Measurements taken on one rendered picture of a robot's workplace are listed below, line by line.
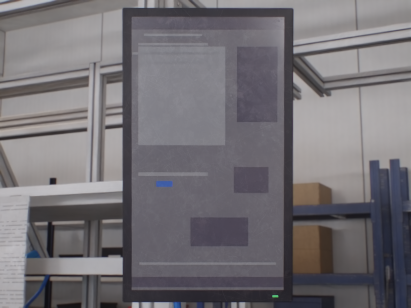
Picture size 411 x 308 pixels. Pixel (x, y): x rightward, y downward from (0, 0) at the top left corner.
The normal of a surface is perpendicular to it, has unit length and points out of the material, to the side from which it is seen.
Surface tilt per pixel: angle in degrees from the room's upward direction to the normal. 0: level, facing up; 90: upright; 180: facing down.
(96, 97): 90
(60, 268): 90
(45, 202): 90
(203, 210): 101
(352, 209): 90
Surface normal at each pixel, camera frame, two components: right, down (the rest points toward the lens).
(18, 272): -0.40, -0.15
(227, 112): 0.00, 0.01
